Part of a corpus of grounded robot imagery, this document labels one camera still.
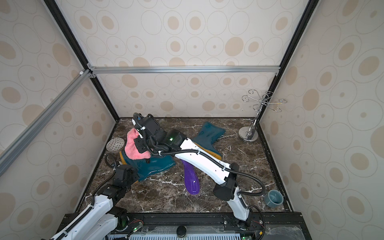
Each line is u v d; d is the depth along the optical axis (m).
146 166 0.90
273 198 0.80
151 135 0.47
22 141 0.55
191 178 0.82
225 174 0.46
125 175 0.65
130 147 0.65
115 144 1.01
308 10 0.69
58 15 0.70
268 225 0.73
